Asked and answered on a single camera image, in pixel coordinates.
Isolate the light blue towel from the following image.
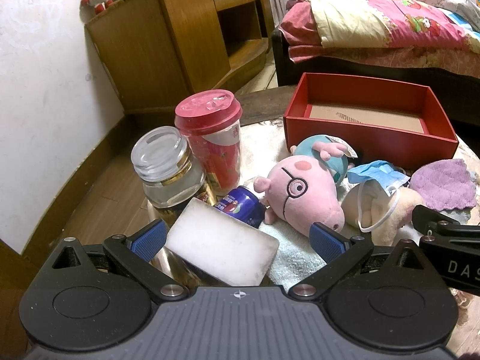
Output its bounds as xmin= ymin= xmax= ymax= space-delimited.
xmin=259 ymin=219 xmax=326 ymax=292

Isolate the cream plush toy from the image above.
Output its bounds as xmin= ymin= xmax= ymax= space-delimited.
xmin=341 ymin=180 xmax=424 ymax=246

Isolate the purple fuzzy cloth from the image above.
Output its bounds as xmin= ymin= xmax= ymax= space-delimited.
xmin=409 ymin=159 xmax=477 ymax=211

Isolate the pink pig plush toy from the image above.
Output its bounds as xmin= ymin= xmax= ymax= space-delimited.
xmin=254 ymin=134 xmax=357 ymax=236

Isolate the white sponge block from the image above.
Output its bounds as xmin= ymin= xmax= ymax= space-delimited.
xmin=165 ymin=198 xmax=279 ymax=287

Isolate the blue surgical mask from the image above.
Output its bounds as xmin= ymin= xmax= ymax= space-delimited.
xmin=346 ymin=160 xmax=410 ymax=196

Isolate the red cardboard box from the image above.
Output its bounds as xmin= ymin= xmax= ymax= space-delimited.
xmin=284 ymin=73 xmax=458 ymax=170

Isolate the clear glass jar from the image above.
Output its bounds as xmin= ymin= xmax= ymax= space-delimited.
xmin=131 ymin=126 xmax=212 ymax=211

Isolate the small blue can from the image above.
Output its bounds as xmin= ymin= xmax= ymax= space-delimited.
xmin=214 ymin=186 xmax=266 ymax=228

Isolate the red lidded plastic cup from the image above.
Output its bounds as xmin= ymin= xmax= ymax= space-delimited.
xmin=174 ymin=88 xmax=242 ymax=196

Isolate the wooden cabinet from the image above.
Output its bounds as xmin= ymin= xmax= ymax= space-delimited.
xmin=85 ymin=0 xmax=274 ymax=114

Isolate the pink floral quilt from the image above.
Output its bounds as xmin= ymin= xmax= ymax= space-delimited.
xmin=279 ymin=0 xmax=479 ymax=78

